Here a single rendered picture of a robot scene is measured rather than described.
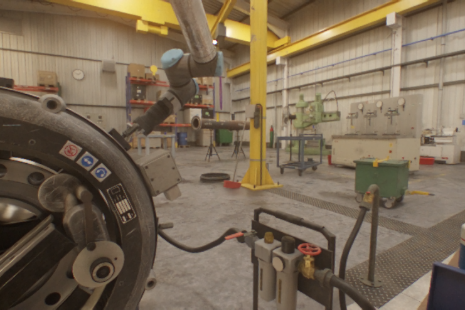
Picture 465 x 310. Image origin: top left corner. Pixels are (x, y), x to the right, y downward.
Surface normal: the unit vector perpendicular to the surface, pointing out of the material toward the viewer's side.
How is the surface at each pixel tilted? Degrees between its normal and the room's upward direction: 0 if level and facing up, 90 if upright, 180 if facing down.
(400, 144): 90
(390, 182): 90
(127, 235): 90
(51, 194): 90
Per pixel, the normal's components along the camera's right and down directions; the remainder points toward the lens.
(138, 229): 0.61, 0.07
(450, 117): -0.85, 0.04
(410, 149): 0.36, 0.08
